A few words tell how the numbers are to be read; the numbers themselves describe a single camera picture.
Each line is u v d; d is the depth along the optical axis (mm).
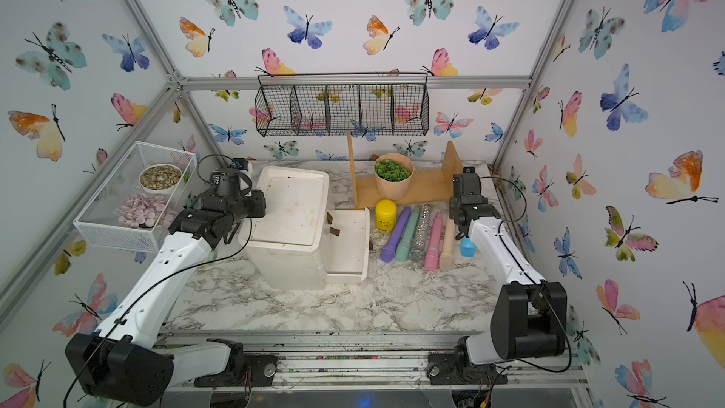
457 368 709
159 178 723
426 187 1040
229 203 583
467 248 840
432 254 913
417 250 932
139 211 629
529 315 422
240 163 665
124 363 370
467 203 658
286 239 726
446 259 910
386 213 940
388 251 917
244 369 718
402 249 929
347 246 928
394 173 920
